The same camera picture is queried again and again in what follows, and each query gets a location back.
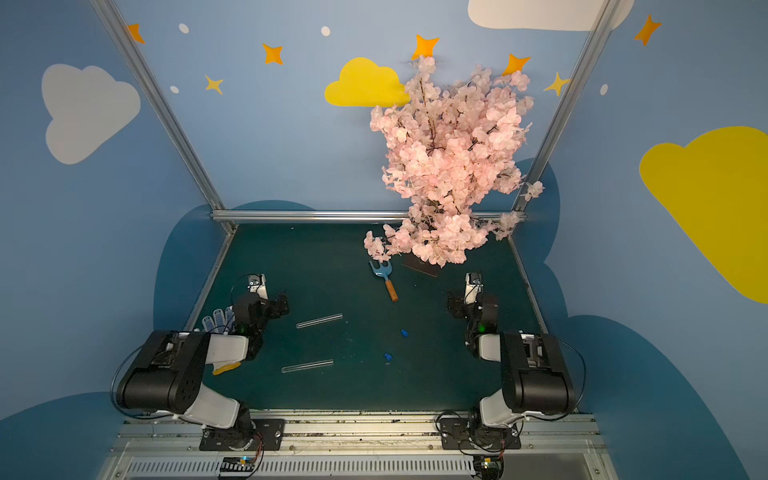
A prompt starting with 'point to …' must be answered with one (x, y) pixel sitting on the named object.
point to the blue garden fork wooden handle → (384, 271)
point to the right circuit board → (489, 467)
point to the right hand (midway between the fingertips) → (468, 288)
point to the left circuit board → (239, 464)
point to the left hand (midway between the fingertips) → (269, 290)
